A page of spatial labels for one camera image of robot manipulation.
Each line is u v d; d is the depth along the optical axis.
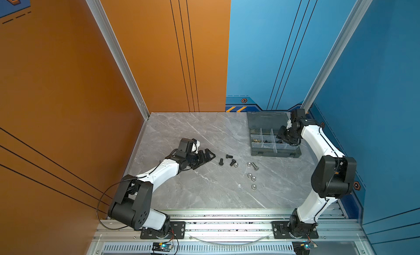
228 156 0.97
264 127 1.05
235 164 0.94
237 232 0.75
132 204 0.43
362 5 0.71
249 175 0.89
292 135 0.75
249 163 0.94
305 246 0.70
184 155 0.70
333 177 0.48
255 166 0.93
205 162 0.77
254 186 0.86
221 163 0.94
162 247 0.71
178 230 0.74
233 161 0.94
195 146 0.74
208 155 0.79
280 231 0.72
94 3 0.70
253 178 0.89
